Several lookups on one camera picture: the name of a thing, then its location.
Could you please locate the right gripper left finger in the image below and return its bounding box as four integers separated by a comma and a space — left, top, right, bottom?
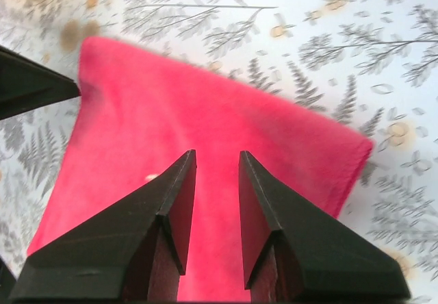
9, 150, 196, 301

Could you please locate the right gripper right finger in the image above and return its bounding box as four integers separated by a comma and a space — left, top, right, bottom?
239, 151, 411, 300

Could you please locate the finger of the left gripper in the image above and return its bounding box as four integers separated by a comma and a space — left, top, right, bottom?
1, 47, 80, 120

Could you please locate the floral table mat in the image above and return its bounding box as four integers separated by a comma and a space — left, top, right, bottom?
1, 0, 437, 303

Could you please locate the pink towel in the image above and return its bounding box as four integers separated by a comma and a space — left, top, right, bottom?
27, 37, 373, 301

